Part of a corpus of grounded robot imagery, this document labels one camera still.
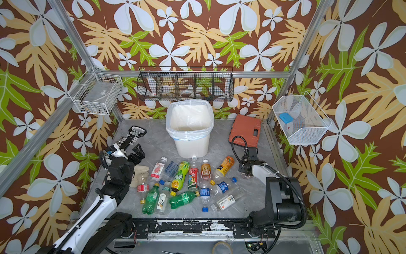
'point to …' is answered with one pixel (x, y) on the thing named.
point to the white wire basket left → (96, 93)
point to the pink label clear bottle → (158, 169)
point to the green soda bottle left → (149, 205)
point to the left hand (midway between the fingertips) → (133, 147)
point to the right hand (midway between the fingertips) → (244, 166)
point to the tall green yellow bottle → (178, 179)
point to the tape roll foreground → (222, 242)
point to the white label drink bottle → (162, 198)
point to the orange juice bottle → (227, 164)
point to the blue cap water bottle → (223, 187)
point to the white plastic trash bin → (187, 148)
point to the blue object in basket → (286, 117)
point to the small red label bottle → (142, 188)
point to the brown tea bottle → (205, 171)
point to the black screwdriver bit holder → (135, 132)
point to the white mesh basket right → (310, 122)
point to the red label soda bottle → (193, 174)
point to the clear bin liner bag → (190, 119)
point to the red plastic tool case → (245, 131)
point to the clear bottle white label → (222, 203)
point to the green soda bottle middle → (183, 199)
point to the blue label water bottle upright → (204, 196)
